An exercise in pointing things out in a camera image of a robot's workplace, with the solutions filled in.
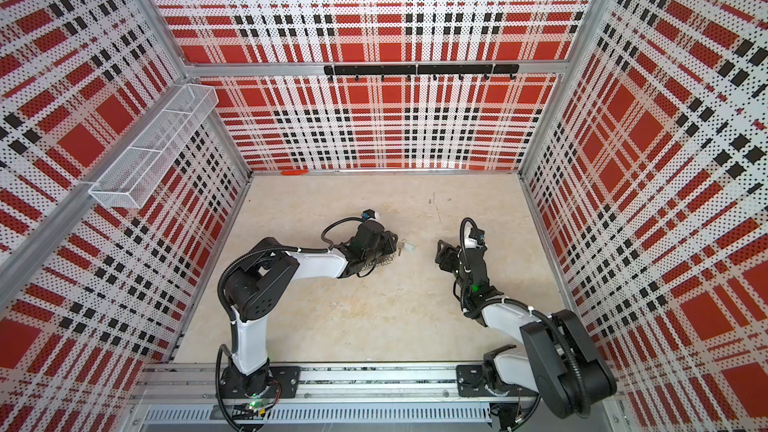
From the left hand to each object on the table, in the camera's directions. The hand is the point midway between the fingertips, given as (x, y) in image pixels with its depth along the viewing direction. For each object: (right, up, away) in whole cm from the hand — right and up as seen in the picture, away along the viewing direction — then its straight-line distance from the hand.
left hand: (395, 241), depth 96 cm
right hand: (+16, 0, -7) cm, 18 cm away
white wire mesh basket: (-82, +23, -2) cm, 85 cm away
